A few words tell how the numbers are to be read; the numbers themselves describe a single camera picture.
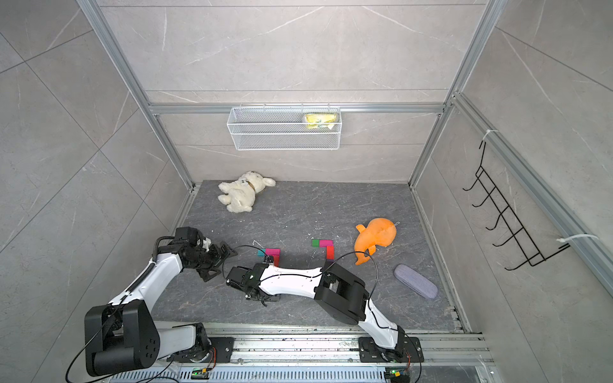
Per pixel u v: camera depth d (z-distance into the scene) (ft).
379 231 3.04
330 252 3.15
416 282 2.79
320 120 2.77
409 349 2.29
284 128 3.31
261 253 3.12
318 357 2.40
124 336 1.42
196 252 2.38
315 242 3.22
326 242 3.22
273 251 3.18
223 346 2.40
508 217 2.21
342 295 1.61
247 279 2.14
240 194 3.40
